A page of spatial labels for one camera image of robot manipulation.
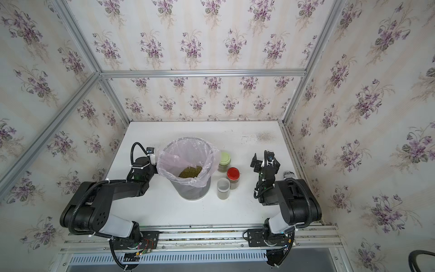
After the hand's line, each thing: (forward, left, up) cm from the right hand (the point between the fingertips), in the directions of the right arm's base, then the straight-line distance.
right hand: (268, 156), depth 89 cm
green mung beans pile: (-7, +42, -6) cm, 43 cm away
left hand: (0, +62, -4) cm, 62 cm away
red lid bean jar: (-13, +19, +2) cm, 23 cm away
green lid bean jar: (-6, +24, 0) cm, 25 cm away
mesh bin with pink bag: (-3, +43, -3) cm, 43 cm away
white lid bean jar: (-18, +24, -1) cm, 30 cm away
